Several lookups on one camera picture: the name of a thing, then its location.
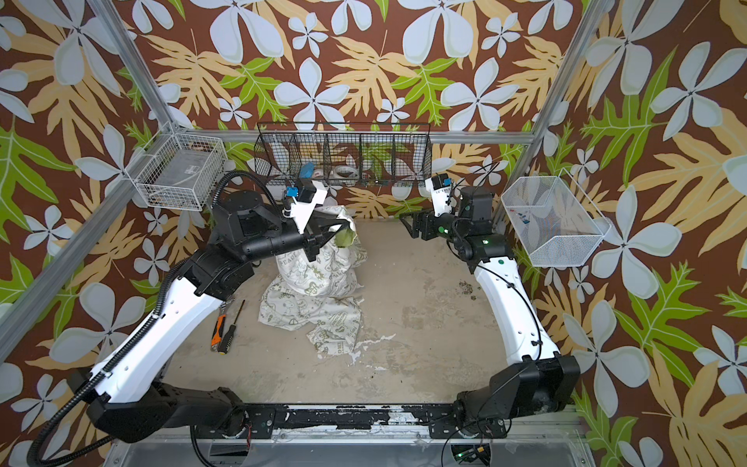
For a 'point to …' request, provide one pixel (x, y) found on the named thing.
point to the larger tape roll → (346, 171)
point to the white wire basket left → (179, 168)
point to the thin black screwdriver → (226, 341)
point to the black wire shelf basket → (343, 154)
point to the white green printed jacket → (321, 298)
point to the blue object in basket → (306, 170)
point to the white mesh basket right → (555, 222)
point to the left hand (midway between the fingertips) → (347, 216)
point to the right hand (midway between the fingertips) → (411, 212)
